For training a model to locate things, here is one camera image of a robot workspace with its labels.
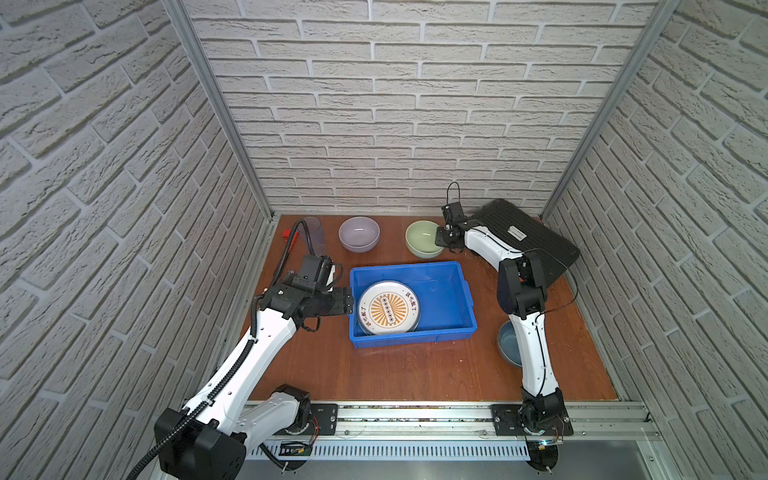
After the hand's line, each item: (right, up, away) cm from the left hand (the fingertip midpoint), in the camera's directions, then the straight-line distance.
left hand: (341, 297), depth 78 cm
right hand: (+32, +18, +30) cm, 47 cm away
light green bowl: (+24, +16, +30) cm, 41 cm away
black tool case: (+62, +18, +29) cm, 71 cm away
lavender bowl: (+1, +18, +32) cm, 36 cm away
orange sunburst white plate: (+13, -5, +12) cm, 18 cm away
